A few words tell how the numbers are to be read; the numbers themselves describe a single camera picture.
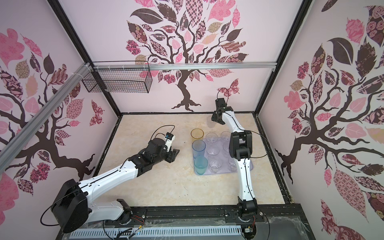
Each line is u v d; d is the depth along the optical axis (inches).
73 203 15.8
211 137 39.7
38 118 23.4
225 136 39.8
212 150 37.3
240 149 25.4
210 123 41.2
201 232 27.4
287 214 29.3
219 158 33.8
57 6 26.4
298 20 28.7
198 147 36.0
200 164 35.3
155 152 24.2
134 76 37.3
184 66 36.8
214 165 35.4
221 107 32.3
